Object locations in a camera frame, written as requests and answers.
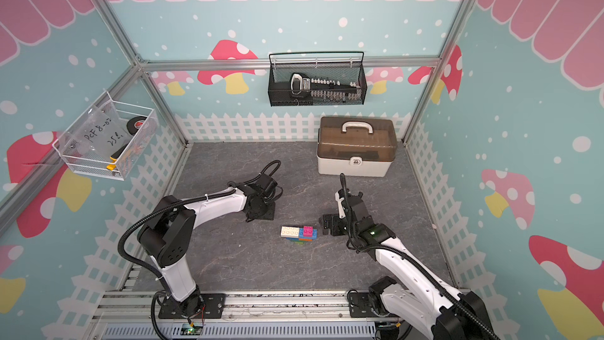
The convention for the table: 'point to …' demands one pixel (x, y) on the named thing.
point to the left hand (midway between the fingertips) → (267, 217)
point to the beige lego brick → (290, 231)
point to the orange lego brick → (303, 239)
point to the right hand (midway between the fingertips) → (330, 218)
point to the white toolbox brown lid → (355, 146)
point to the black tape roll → (135, 123)
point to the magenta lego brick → (308, 231)
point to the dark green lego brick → (298, 242)
